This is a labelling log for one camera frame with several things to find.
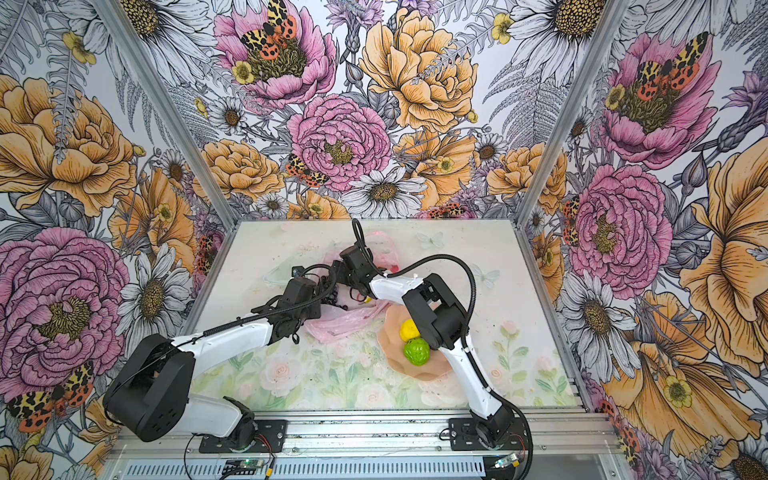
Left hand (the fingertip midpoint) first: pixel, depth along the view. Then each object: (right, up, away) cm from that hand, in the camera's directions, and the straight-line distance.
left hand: (309, 307), depth 91 cm
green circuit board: (-10, -33, -20) cm, 40 cm away
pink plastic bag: (+15, -3, -3) cm, 16 cm away
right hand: (+7, +7, +10) cm, 15 cm away
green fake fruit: (+32, -10, -10) cm, 35 cm away
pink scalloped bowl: (+25, -8, -4) cm, 26 cm away
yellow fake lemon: (+30, -6, -5) cm, 31 cm away
